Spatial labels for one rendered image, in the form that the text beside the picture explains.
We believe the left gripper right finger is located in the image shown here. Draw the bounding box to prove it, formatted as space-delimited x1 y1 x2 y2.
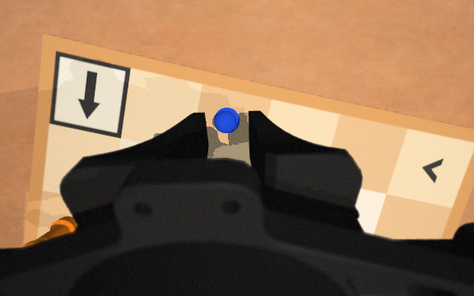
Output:
249 110 364 232

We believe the tan printed game board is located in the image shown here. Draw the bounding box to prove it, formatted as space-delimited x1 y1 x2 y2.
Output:
24 34 474 245

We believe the orange game pawn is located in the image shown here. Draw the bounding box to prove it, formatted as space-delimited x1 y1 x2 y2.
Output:
23 216 77 247

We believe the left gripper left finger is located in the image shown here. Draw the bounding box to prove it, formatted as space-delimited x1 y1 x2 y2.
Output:
59 113 209 230

